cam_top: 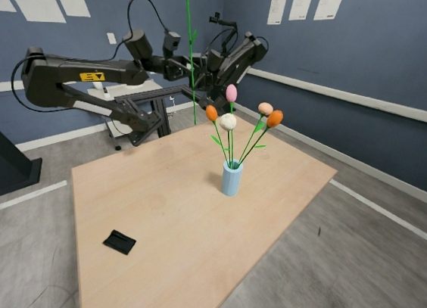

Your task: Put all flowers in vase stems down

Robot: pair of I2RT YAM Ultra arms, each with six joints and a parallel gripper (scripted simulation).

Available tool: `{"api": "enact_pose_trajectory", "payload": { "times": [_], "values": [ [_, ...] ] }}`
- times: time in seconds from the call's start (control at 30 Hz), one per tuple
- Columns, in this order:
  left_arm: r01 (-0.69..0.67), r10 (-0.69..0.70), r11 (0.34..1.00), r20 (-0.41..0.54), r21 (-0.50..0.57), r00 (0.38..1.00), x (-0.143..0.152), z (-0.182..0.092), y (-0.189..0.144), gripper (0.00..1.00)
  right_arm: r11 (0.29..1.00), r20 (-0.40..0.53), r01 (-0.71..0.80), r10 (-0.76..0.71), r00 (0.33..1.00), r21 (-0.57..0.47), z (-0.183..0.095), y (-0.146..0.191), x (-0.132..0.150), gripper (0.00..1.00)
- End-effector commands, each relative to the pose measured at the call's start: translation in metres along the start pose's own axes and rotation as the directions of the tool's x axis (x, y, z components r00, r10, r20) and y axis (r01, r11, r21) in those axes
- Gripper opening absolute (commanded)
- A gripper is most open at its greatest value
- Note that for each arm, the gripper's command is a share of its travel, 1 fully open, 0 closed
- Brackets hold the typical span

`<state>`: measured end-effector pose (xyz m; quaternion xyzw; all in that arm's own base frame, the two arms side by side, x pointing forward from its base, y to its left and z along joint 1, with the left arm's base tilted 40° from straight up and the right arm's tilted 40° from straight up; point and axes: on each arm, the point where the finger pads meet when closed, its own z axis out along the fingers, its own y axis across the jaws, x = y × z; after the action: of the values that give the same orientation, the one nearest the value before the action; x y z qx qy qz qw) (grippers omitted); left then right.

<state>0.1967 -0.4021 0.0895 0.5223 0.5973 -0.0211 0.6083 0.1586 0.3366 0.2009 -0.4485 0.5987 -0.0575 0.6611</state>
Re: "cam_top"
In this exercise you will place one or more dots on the light blue vase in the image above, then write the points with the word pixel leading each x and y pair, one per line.
pixel 231 178

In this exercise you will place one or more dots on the orange tulip with green stem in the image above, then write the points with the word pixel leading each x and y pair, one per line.
pixel 212 116

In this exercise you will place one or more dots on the white flower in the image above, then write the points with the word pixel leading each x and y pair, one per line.
pixel 227 122

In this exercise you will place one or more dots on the orange flower with green stem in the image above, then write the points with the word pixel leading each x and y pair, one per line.
pixel 273 120

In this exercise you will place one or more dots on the pink flower with green stem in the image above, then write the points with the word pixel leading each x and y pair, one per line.
pixel 231 94

